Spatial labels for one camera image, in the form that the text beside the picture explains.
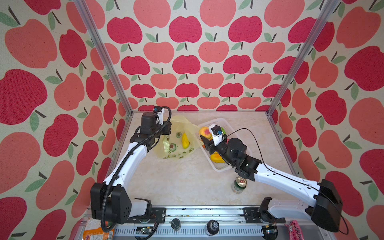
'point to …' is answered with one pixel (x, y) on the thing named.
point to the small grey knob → (175, 224)
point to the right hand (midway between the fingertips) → (210, 131)
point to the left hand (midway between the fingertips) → (173, 123)
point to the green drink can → (239, 185)
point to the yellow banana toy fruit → (185, 142)
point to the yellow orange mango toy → (216, 158)
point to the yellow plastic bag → (170, 147)
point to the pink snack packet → (295, 232)
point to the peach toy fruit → (205, 132)
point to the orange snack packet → (98, 233)
